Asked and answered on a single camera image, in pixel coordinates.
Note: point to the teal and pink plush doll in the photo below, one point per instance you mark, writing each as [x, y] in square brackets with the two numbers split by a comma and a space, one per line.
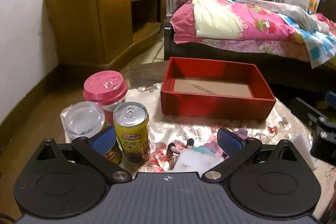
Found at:
[204, 150]

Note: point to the pink lid plastic jar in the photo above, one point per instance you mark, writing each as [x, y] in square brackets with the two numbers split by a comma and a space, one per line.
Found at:
[105, 85]

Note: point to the white sponge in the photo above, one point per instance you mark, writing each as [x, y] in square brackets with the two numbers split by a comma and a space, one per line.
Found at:
[191, 162]

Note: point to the yellow drink can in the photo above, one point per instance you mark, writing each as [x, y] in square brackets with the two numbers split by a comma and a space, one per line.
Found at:
[131, 132]

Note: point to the clear lid glass jar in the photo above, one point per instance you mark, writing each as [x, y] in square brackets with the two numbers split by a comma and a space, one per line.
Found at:
[83, 119]

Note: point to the red cardboard box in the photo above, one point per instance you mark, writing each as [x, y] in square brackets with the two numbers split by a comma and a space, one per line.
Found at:
[210, 106]

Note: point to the pink cartoon quilt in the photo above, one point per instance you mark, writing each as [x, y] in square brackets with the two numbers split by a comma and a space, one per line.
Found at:
[236, 19]

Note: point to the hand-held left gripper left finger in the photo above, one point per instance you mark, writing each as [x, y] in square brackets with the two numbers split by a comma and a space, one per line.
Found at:
[103, 140]

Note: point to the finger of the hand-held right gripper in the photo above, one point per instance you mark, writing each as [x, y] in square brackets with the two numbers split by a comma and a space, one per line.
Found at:
[303, 108]

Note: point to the floral tablecloth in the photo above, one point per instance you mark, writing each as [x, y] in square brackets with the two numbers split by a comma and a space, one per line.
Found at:
[183, 125]

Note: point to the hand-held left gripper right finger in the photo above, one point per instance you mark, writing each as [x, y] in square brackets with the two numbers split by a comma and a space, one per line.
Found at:
[229, 142]

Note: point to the wooden cabinet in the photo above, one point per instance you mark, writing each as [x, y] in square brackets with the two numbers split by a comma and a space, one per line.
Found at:
[78, 22]

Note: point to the dark furniture panel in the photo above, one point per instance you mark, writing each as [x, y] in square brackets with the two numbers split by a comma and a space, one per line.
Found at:
[326, 7]

